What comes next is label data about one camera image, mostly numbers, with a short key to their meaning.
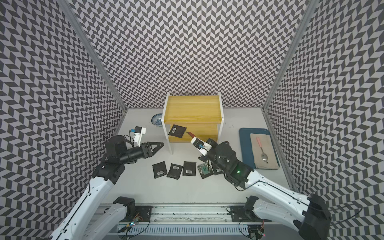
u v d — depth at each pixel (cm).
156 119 109
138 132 66
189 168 89
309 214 40
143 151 62
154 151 64
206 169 87
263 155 92
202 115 70
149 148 63
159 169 87
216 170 87
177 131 86
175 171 87
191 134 77
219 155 52
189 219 72
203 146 56
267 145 97
